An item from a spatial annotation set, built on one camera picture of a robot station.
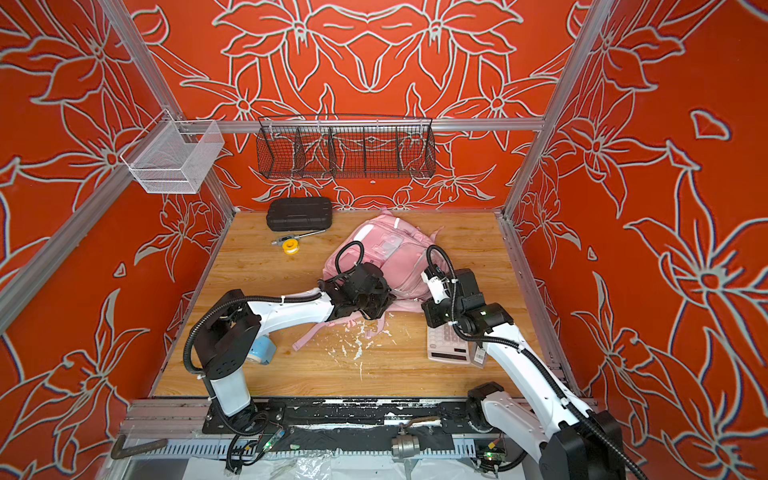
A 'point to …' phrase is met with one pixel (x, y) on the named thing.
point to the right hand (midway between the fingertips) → (422, 302)
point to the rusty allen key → (119, 452)
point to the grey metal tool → (279, 241)
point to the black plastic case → (294, 214)
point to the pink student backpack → (398, 251)
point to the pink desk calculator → (445, 344)
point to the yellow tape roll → (290, 246)
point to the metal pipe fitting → (405, 446)
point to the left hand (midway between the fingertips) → (403, 292)
